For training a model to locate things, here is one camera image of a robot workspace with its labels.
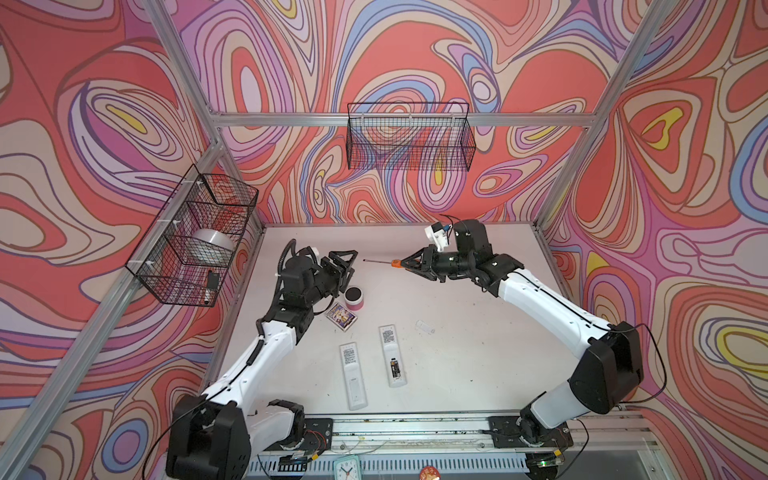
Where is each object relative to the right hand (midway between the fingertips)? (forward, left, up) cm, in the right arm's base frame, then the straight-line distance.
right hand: (406, 271), depth 75 cm
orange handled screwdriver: (+2, +3, +1) cm, 4 cm away
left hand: (+3, +12, +2) cm, 13 cm away
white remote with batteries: (-13, +4, -23) cm, 27 cm away
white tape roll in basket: (+3, +47, +9) cm, 48 cm away
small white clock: (-39, +16, -23) cm, 48 cm away
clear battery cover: (-3, -6, -25) cm, 26 cm away
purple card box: (0, +20, -23) cm, 31 cm away
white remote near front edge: (-18, +15, -23) cm, 33 cm away
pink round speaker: (+4, +16, -20) cm, 25 cm away
